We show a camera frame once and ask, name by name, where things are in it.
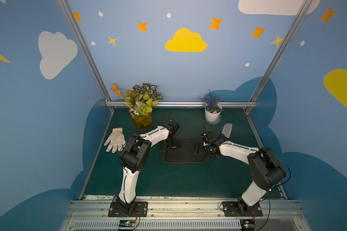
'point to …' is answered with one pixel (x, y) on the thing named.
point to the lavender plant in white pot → (213, 109)
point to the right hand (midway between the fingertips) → (201, 150)
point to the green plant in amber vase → (140, 101)
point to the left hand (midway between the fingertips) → (174, 147)
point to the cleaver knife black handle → (226, 132)
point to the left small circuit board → (126, 223)
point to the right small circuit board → (247, 224)
